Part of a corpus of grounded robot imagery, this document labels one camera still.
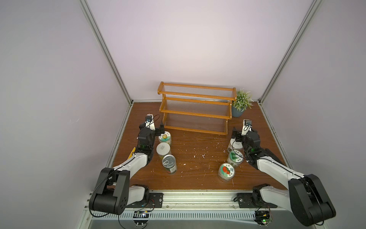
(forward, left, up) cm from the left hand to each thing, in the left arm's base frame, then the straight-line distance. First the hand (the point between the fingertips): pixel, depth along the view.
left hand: (155, 119), depth 86 cm
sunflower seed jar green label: (-7, -6, -10) cm, 13 cm away
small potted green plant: (+17, -59, -1) cm, 62 cm away
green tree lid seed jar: (-19, -48, -10) cm, 53 cm away
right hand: (-2, -55, -2) cm, 55 cm away
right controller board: (-46, -58, -19) cm, 77 cm away
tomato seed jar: (-27, -41, -10) cm, 51 cm away
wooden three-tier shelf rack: (+14, -26, -4) cm, 30 cm away
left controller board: (-47, +4, -22) cm, 52 cm away
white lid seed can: (-13, -49, -8) cm, 51 cm away
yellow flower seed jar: (-15, -5, -10) cm, 18 cm away
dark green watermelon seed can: (-24, -10, -8) cm, 27 cm away
